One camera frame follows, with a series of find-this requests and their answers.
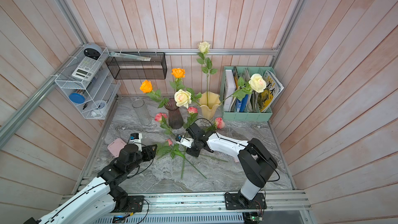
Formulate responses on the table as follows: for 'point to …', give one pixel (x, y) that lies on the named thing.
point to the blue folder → (240, 106)
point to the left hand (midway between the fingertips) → (152, 148)
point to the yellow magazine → (273, 88)
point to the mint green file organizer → (267, 115)
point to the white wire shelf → (92, 87)
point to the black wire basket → (124, 68)
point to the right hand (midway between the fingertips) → (190, 147)
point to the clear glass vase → (142, 112)
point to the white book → (229, 87)
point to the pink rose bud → (175, 149)
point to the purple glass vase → (175, 118)
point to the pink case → (116, 146)
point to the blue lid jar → (76, 98)
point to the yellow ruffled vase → (209, 101)
